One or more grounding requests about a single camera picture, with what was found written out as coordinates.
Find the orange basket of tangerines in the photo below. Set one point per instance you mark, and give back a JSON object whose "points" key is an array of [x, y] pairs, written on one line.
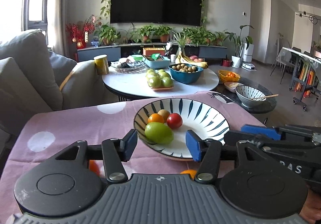
{"points": [[228, 76]]}

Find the banana bunch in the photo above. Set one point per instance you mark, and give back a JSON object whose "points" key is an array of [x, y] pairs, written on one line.
{"points": [[182, 58]]}

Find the green mango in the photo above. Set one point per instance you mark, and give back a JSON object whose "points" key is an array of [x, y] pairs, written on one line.
{"points": [[158, 133]]}

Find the potted green plant left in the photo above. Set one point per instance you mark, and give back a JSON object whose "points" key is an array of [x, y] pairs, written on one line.
{"points": [[106, 34]]}

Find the brown kiwi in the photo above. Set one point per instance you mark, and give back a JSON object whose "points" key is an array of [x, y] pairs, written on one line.
{"points": [[164, 113]]}

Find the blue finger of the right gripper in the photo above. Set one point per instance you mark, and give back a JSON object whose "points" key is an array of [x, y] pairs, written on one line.
{"points": [[269, 132]]}

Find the tall plant white pot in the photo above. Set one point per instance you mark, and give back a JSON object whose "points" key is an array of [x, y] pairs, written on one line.
{"points": [[240, 43]]}

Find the spider plant in vase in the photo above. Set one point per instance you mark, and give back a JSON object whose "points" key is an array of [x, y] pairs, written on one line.
{"points": [[181, 40]]}

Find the person right hand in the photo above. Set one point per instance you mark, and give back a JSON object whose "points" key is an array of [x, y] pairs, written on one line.
{"points": [[311, 211]]}

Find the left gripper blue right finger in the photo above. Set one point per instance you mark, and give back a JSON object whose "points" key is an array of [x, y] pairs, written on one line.
{"points": [[202, 148]]}

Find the small striped bowl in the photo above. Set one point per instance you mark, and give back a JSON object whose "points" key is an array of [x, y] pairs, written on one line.
{"points": [[246, 93]]}

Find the dining table with cloth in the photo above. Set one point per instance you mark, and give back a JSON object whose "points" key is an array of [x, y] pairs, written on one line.
{"points": [[305, 76]]}

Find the red apple group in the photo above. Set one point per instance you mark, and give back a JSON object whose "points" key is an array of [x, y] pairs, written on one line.
{"points": [[174, 121]]}

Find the wooden spoon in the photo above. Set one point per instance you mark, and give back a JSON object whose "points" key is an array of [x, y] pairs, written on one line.
{"points": [[267, 97]]}

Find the small orange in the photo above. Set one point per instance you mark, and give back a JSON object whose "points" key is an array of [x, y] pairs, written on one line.
{"points": [[155, 118]]}

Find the glass plate of snacks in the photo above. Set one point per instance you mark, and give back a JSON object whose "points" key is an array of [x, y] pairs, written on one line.
{"points": [[129, 66]]}

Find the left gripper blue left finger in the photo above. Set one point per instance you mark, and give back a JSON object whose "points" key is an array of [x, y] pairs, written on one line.
{"points": [[126, 146]]}

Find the light blue snack tray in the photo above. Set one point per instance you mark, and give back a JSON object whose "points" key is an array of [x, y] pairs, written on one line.
{"points": [[161, 63]]}

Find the orange left group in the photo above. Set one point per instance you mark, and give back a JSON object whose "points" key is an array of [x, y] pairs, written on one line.
{"points": [[93, 166]]}

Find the grey sofa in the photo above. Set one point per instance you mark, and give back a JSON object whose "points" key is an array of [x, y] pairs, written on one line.
{"points": [[36, 80]]}

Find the tray of green apples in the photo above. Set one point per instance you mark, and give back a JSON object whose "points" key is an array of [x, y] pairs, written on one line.
{"points": [[159, 79]]}

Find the large orange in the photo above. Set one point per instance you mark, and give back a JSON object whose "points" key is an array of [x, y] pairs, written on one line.
{"points": [[190, 172]]}

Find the yellow tin can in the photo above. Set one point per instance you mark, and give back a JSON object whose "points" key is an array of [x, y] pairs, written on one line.
{"points": [[101, 64]]}

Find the small red pot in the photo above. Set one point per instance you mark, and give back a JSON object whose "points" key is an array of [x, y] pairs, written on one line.
{"points": [[226, 63]]}

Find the large striped white bowl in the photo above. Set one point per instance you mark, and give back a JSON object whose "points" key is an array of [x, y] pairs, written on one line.
{"points": [[203, 119]]}

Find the pink polka dot tablecloth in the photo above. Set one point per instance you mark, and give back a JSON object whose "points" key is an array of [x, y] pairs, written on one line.
{"points": [[45, 134]]}

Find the dark round side table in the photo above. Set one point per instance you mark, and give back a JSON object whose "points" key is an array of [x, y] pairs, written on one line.
{"points": [[265, 107]]}

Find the red berry decoration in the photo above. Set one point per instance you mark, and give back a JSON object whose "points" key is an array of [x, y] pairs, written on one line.
{"points": [[79, 32]]}

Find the grey dining chair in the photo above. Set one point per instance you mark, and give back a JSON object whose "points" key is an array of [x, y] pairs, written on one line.
{"points": [[284, 59]]}

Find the blue bowl of kiwis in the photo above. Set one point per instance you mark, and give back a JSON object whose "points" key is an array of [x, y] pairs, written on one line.
{"points": [[185, 73]]}

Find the orange box on cabinet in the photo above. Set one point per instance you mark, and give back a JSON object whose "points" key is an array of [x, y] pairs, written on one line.
{"points": [[150, 51]]}

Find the dark tv cabinet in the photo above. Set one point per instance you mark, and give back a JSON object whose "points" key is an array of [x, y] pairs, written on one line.
{"points": [[115, 52]]}

